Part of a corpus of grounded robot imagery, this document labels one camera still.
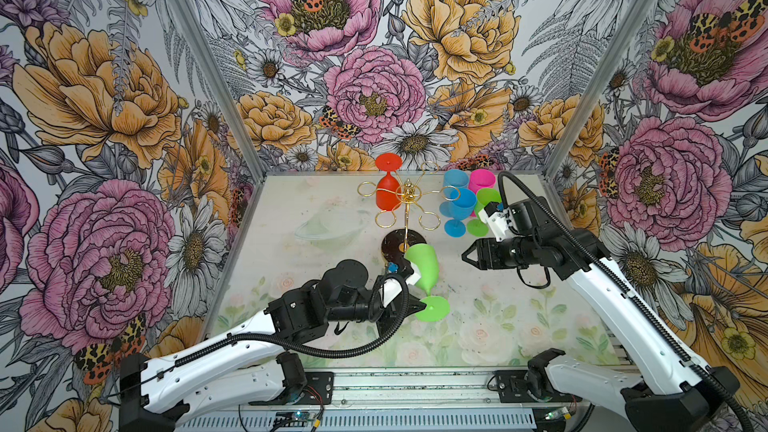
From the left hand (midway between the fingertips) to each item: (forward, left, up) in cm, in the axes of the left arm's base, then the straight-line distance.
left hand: (417, 311), depth 63 cm
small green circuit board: (-16, +29, -25) cm, 41 cm away
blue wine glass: (+40, -19, -13) cm, 46 cm away
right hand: (+11, -14, -1) cm, 18 cm away
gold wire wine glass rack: (+30, +3, -21) cm, 37 cm away
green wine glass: (+13, -3, 0) cm, 13 cm away
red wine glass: (+37, +6, -2) cm, 37 cm away
